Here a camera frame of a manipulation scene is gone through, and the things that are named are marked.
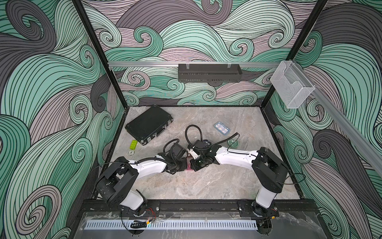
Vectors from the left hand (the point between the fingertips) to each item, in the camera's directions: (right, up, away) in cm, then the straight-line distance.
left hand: (187, 165), depth 87 cm
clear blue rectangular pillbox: (+26, +21, +20) cm, 39 cm away
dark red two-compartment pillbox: (+1, +6, -8) cm, 10 cm away
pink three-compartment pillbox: (+1, -3, -1) cm, 3 cm away
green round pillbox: (+30, +12, +11) cm, 34 cm away
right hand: (+2, -2, -2) cm, 3 cm away
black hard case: (-27, +24, +17) cm, 40 cm away
